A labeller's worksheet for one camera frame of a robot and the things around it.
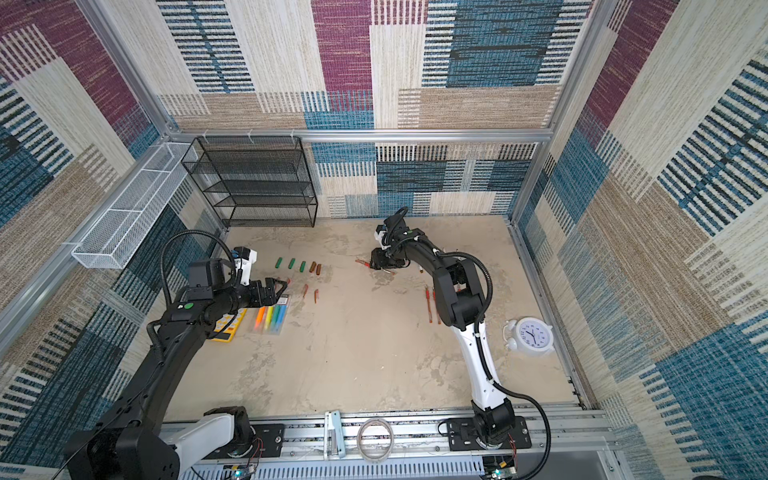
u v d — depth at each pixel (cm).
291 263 108
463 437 73
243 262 72
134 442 38
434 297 65
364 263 107
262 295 70
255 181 109
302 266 108
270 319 94
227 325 68
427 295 99
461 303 63
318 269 106
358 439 74
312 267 107
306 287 102
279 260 109
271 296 71
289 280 104
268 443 73
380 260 94
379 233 99
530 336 88
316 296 99
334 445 71
